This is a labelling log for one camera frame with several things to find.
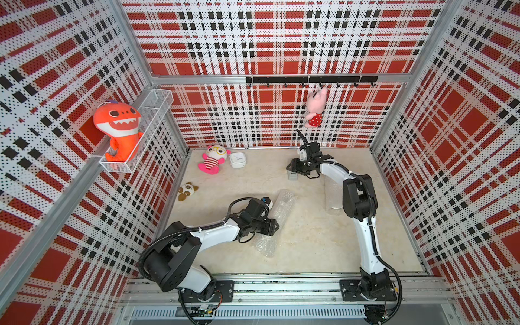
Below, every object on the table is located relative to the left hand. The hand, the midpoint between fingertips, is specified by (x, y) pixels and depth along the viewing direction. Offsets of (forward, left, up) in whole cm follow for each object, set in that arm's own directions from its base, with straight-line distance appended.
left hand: (275, 225), depth 88 cm
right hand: (+31, -9, +3) cm, 32 cm away
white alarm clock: (+38, +21, +1) cm, 43 cm away
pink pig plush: (+45, -19, +30) cm, 58 cm away
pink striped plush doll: (+40, +33, +3) cm, 51 cm away
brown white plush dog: (+18, +44, +1) cm, 47 cm away
